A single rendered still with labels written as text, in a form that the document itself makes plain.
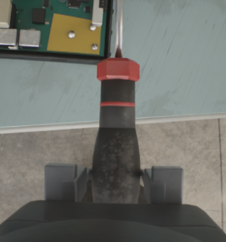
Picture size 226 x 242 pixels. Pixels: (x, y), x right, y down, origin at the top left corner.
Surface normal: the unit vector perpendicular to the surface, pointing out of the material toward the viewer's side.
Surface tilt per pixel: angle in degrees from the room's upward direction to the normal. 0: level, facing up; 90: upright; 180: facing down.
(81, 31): 0
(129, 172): 21
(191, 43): 0
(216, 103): 0
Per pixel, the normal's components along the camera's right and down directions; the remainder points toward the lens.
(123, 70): -0.03, 0.00
